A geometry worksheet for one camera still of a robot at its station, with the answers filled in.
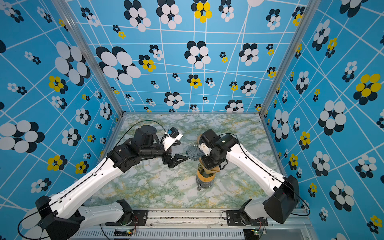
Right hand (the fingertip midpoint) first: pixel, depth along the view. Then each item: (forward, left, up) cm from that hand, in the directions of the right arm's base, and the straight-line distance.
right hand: (208, 164), depth 76 cm
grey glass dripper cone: (+14, +8, -11) cm, 19 cm away
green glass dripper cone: (-2, +3, -4) cm, 6 cm away
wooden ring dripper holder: (-6, +1, -5) cm, 8 cm away
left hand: (0, +11, +14) cm, 18 cm away
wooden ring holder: (+27, +5, -14) cm, 30 cm away
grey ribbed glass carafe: (-7, +3, -9) cm, 12 cm away
